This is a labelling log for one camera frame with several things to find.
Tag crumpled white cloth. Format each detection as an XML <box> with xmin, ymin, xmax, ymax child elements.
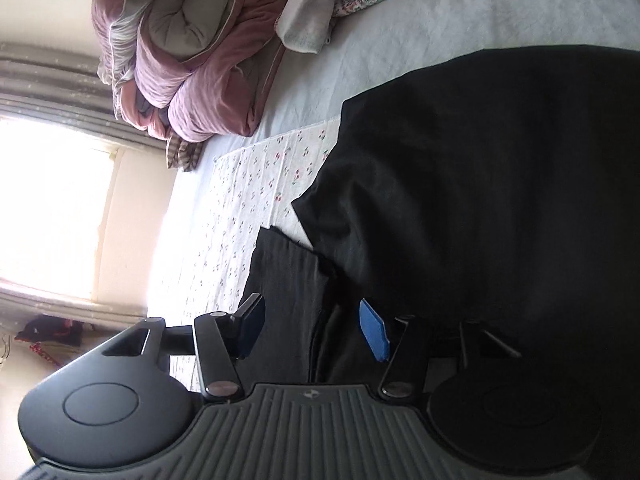
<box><xmin>276</xmin><ymin>0</ymin><xmax>372</xmax><ymax>54</ymax></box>

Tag small folded pink quilt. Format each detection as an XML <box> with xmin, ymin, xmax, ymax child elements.
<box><xmin>114</xmin><ymin>79</ymin><xmax>175</xmax><ymax>140</ymax></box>

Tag large folded pink grey quilt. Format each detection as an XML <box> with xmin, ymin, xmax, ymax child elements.
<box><xmin>91</xmin><ymin>0</ymin><xmax>312</xmax><ymax>144</ymax></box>

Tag black pants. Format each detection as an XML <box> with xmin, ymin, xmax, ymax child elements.
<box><xmin>249</xmin><ymin>45</ymin><xmax>640</xmax><ymax>480</ymax></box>

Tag hanging clothes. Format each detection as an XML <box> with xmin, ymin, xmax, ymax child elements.
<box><xmin>14</xmin><ymin>314</ymin><xmax>85</xmax><ymax>367</ymax></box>

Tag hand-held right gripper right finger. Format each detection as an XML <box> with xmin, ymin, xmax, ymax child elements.
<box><xmin>358</xmin><ymin>298</ymin><xmax>524</xmax><ymax>402</ymax></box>

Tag window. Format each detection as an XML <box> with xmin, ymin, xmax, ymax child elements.
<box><xmin>0</xmin><ymin>114</ymin><xmax>123</xmax><ymax>302</ymax></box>

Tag striped grey cloth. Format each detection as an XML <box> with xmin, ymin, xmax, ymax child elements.
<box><xmin>164</xmin><ymin>134</ymin><xmax>207</xmax><ymax>173</ymax></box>

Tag grey star curtain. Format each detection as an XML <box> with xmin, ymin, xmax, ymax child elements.
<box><xmin>0</xmin><ymin>41</ymin><xmax>168</xmax><ymax>153</ymax></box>
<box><xmin>0</xmin><ymin>277</ymin><xmax>152</xmax><ymax>323</ymax></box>

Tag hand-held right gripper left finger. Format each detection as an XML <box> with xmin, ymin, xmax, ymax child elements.
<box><xmin>101</xmin><ymin>293</ymin><xmax>266</xmax><ymax>404</ymax></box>

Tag white floral sheet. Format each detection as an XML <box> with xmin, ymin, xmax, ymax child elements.
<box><xmin>169</xmin><ymin>116</ymin><xmax>347</xmax><ymax>392</ymax></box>

